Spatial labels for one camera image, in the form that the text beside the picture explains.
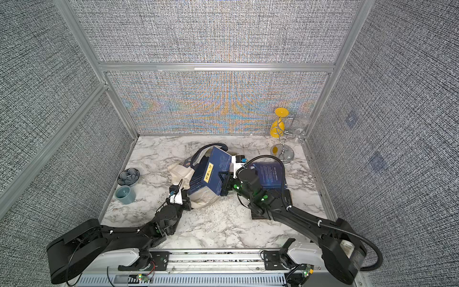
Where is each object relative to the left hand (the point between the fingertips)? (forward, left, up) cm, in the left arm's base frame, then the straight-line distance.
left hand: (189, 186), depth 82 cm
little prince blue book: (+10, -41, -8) cm, 43 cm away
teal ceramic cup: (+3, +35, -12) cm, 37 cm away
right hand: (+2, -14, +11) cm, 17 cm away
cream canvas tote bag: (+6, +4, +2) cm, 8 cm away
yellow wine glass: (+27, -44, +10) cm, 53 cm away
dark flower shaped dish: (+13, +36, -11) cm, 40 cm away
